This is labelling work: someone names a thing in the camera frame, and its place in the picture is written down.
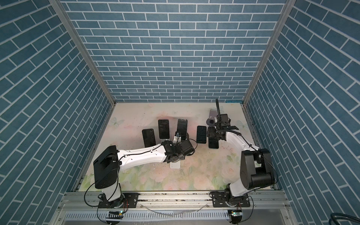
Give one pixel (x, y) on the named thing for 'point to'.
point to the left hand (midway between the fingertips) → (182, 153)
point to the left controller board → (116, 214)
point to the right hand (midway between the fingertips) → (213, 133)
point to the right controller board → (236, 215)
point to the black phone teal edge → (213, 143)
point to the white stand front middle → (175, 165)
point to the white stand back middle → (162, 140)
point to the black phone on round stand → (182, 128)
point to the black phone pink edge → (164, 129)
